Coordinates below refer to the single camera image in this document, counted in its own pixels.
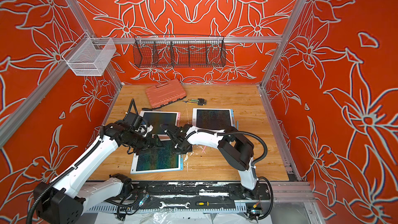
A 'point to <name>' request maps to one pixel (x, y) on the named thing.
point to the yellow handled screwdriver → (203, 203)
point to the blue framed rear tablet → (213, 118)
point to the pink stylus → (204, 148)
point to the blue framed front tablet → (162, 157)
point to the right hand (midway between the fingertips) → (176, 151)
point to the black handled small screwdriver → (150, 109)
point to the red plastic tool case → (165, 94)
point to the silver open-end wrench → (164, 205)
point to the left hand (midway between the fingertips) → (158, 146)
